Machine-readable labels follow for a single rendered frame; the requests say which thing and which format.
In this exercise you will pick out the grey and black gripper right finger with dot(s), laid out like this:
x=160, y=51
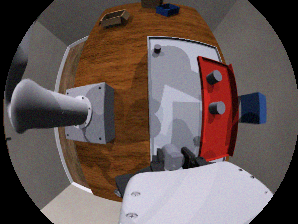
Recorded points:
x=191, y=161

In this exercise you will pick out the blue open bin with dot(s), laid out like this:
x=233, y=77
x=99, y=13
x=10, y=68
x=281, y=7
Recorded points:
x=164, y=9

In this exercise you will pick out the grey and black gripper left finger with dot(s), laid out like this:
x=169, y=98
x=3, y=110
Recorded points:
x=155, y=166

